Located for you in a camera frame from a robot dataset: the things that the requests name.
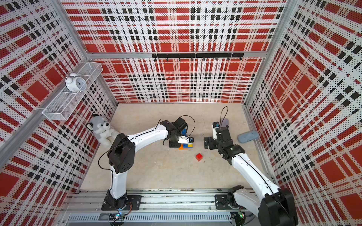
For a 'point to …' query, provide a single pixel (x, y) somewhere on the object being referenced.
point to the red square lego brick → (199, 157)
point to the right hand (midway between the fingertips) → (214, 138)
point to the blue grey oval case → (248, 136)
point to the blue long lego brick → (185, 146)
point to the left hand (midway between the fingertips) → (178, 141)
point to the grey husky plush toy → (101, 128)
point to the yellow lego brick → (190, 145)
